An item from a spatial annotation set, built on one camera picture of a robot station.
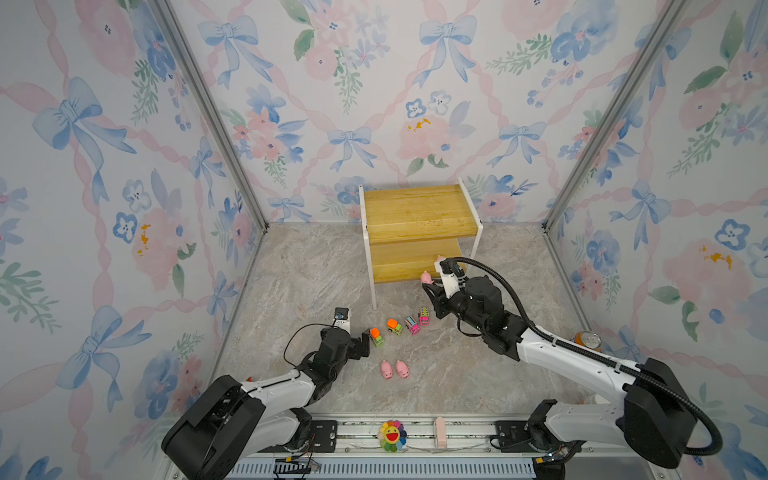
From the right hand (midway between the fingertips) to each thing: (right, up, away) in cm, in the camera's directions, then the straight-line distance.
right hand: (427, 280), depth 79 cm
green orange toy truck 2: (-9, -15, +11) cm, 20 cm away
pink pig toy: (0, +1, -1) cm, 2 cm away
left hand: (-20, -15, +9) cm, 26 cm away
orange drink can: (+42, -15, -1) cm, 45 cm away
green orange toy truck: (-14, -18, +8) cm, 24 cm away
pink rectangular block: (+3, -37, -6) cm, 38 cm away
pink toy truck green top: (+1, -12, +11) cm, 17 cm away
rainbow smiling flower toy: (-9, -38, -6) cm, 39 cm away
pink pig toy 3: (-11, -25, +4) cm, 28 cm away
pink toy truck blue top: (-3, -14, +11) cm, 18 cm away
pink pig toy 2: (-7, -25, +4) cm, 26 cm away
